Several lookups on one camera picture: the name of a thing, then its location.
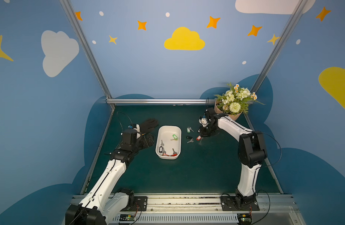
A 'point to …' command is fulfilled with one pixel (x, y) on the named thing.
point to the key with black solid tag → (191, 139)
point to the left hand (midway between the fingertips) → (148, 136)
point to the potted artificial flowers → (234, 102)
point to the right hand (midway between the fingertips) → (203, 134)
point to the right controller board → (244, 219)
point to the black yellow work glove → (148, 125)
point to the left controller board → (127, 217)
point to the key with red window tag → (199, 138)
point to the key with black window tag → (161, 149)
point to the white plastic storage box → (168, 142)
